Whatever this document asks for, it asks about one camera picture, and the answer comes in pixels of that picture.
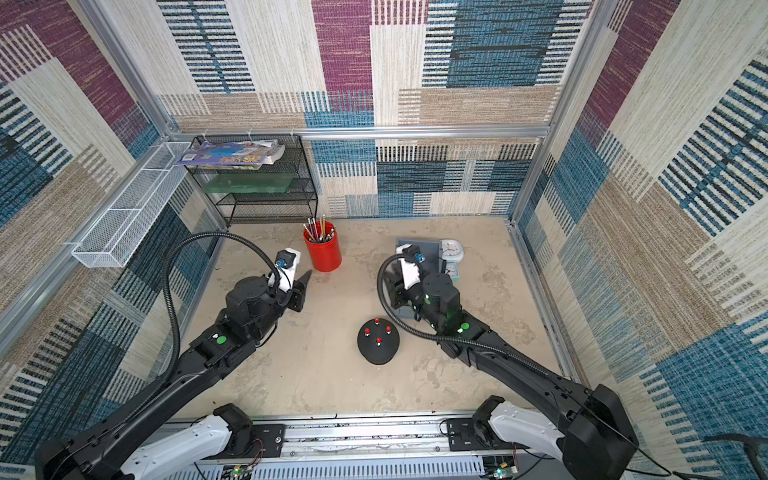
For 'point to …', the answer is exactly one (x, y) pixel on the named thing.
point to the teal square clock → (452, 269)
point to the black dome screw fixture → (367, 345)
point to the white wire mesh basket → (111, 241)
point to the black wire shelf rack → (300, 204)
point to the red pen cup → (322, 242)
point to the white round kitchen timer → (452, 250)
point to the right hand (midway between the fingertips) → (392, 271)
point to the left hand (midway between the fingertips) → (301, 268)
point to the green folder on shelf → (249, 183)
